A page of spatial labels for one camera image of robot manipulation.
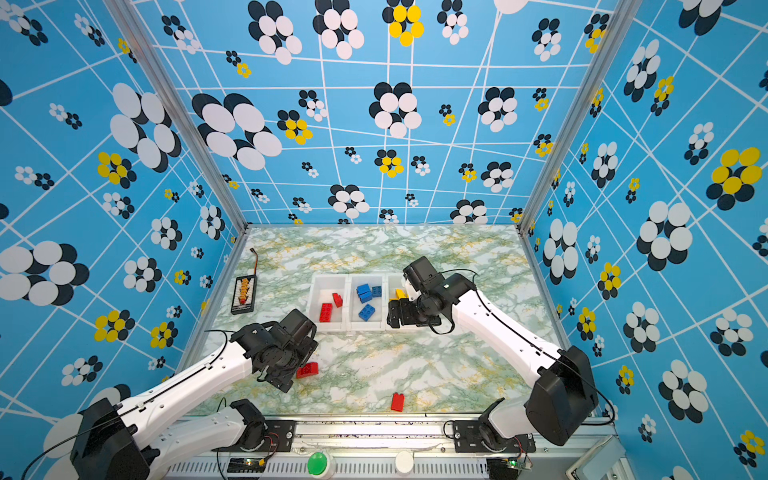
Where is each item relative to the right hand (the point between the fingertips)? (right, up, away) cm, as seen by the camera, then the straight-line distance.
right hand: (403, 319), depth 79 cm
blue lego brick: (-11, -1, +15) cm, 18 cm away
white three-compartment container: (-15, +2, +17) cm, 23 cm away
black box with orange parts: (-52, +3, +18) cm, 55 cm away
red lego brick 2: (-24, -1, +15) cm, 29 cm away
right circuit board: (+26, -31, -11) cm, 42 cm away
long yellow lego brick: (0, +4, +18) cm, 18 cm away
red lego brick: (-21, +2, +16) cm, 26 cm away
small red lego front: (-2, -22, -1) cm, 22 cm away
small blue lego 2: (-8, +5, +20) cm, 22 cm away
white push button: (0, -28, -15) cm, 31 cm away
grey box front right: (+43, -29, -13) cm, 54 cm away
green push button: (-19, -27, -17) cm, 37 cm away
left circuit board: (-39, -34, -7) cm, 52 cm away
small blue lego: (-12, +5, +19) cm, 23 cm away
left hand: (-24, -11, +1) cm, 26 cm away
